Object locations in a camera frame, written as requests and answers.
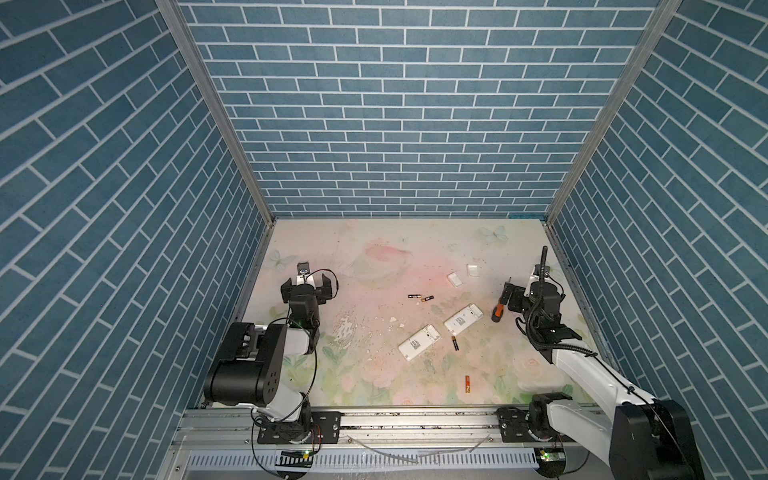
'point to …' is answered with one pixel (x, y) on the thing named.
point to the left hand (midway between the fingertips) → (308, 275)
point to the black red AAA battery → (455, 343)
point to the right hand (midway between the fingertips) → (519, 283)
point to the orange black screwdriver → (498, 311)
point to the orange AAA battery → (467, 384)
